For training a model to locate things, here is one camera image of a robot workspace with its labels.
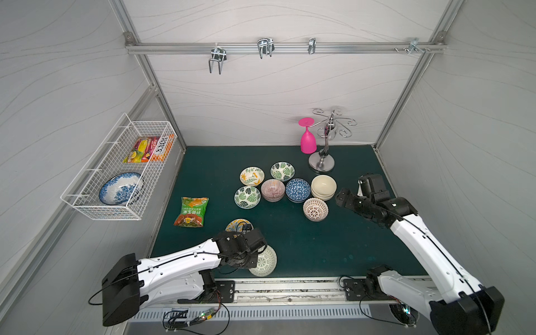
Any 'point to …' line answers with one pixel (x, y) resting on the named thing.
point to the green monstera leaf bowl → (247, 197)
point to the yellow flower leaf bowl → (252, 176)
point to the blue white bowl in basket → (121, 188)
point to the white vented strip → (259, 313)
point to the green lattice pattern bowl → (266, 262)
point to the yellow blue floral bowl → (237, 224)
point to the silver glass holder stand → (324, 161)
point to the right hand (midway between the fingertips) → (347, 199)
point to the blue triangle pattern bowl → (297, 190)
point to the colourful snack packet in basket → (149, 149)
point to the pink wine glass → (308, 141)
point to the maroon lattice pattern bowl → (315, 209)
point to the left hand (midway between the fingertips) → (253, 264)
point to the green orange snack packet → (192, 211)
